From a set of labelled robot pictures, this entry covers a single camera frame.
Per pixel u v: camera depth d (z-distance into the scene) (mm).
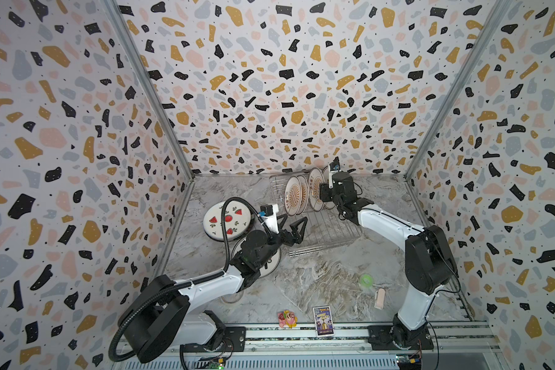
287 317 761
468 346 758
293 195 1026
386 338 731
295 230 687
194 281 486
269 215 680
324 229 1003
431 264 487
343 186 702
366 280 874
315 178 1051
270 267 892
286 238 696
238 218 1003
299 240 698
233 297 823
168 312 410
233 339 733
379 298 804
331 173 820
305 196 990
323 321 763
